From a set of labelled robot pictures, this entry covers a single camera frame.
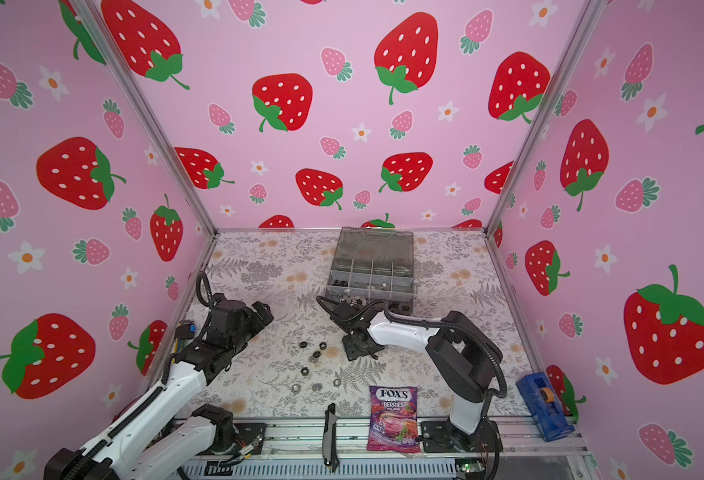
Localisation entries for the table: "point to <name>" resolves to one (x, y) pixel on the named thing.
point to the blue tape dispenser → (544, 406)
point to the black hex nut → (304, 371)
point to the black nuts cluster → (316, 354)
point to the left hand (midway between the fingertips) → (260, 312)
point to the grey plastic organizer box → (373, 264)
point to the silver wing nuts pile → (353, 300)
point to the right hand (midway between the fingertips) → (356, 349)
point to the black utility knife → (329, 438)
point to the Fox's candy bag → (394, 419)
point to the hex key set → (184, 333)
